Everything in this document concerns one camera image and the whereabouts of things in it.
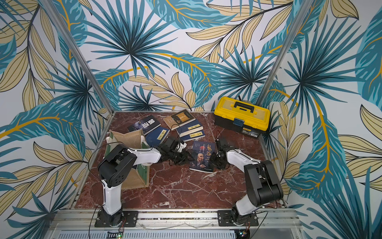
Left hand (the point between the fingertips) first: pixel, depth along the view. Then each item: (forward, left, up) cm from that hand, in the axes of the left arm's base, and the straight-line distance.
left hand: (193, 162), depth 89 cm
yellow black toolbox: (+26, -31, +13) cm, 43 cm away
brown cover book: (+35, +13, -2) cm, 37 cm away
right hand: (+1, -10, -3) cm, 11 cm away
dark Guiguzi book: (+7, -5, -3) cm, 8 cm away
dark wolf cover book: (+30, +34, -3) cm, 46 cm away
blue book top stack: (+26, +3, -1) cm, 27 cm away
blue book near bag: (+20, +26, -3) cm, 33 cm away
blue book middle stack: (+21, 0, -3) cm, 21 cm away
